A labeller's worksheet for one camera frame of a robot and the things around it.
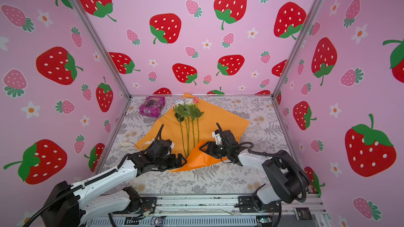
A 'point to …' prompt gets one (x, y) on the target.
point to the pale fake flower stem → (185, 131)
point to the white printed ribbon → (129, 146)
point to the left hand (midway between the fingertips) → (182, 163)
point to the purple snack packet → (152, 106)
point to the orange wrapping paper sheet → (191, 125)
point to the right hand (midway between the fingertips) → (201, 150)
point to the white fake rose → (182, 107)
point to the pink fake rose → (201, 113)
